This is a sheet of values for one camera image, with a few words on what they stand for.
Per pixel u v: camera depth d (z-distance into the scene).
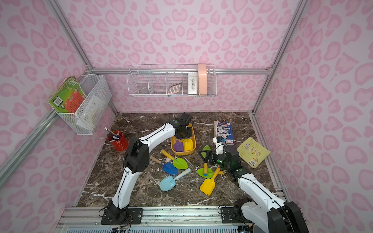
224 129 1.06
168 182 0.84
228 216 0.72
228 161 0.64
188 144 0.95
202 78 0.82
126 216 0.68
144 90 0.94
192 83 0.93
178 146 0.99
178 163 0.93
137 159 0.58
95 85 0.82
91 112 0.84
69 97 0.72
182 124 0.78
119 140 0.90
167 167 0.90
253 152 0.96
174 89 0.94
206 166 0.88
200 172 0.88
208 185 0.84
